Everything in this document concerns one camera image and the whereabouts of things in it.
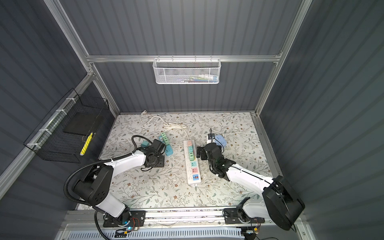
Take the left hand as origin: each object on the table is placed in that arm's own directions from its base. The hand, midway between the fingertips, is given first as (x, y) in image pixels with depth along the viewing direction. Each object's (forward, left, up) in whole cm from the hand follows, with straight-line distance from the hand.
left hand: (158, 162), depth 92 cm
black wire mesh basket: (+5, +40, +27) cm, 48 cm away
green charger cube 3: (+12, -5, +7) cm, 14 cm away
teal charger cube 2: (+13, +10, +2) cm, 17 cm away
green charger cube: (0, -21, +6) cm, 22 cm away
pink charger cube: (+9, -20, +7) cm, 23 cm away
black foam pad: (+9, +34, +29) cm, 46 cm away
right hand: (+2, -30, +12) cm, 32 cm away
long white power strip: (-8, -21, +2) cm, 22 cm away
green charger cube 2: (+17, -3, +6) cm, 18 cm away
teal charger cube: (+5, -20, +7) cm, 22 cm away
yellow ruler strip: (0, +29, +26) cm, 39 cm away
